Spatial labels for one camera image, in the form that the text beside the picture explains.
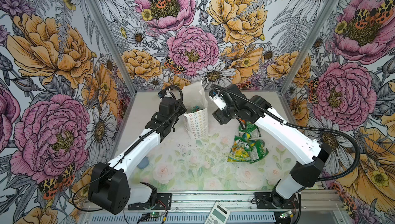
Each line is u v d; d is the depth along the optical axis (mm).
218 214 704
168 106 596
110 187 401
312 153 419
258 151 845
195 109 1022
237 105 525
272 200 666
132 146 481
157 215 711
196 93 910
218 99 641
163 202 731
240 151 858
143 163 841
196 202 760
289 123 447
